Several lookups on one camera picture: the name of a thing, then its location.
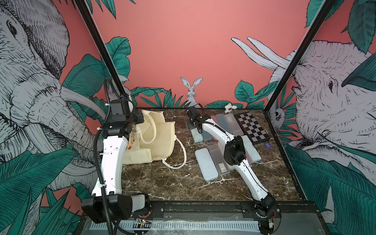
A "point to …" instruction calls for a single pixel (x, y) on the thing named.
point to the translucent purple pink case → (207, 164)
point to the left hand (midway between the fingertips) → (137, 110)
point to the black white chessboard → (250, 127)
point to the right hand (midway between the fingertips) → (191, 120)
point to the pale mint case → (250, 149)
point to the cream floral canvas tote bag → (152, 140)
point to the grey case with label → (221, 163)
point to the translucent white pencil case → (236, 129)
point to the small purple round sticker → (268, 145)
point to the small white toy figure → (228, 107)
